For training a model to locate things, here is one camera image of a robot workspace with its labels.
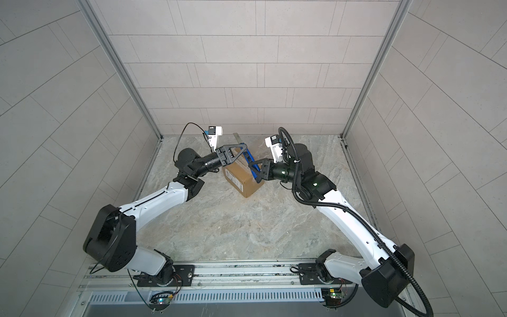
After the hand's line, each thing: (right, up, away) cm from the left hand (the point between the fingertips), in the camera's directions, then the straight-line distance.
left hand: (249, 150), depth 65 cm
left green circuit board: (-29, -50, -1) cm, 58 cm away
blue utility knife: (+2, -6, -1) cm, 6 cm away
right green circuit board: (+29, -51, +3) cm, 58 cm away
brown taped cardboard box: (-6, -10, +19) cm, 22 cm away
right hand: (0, -6, -1) cm, 6 cm away
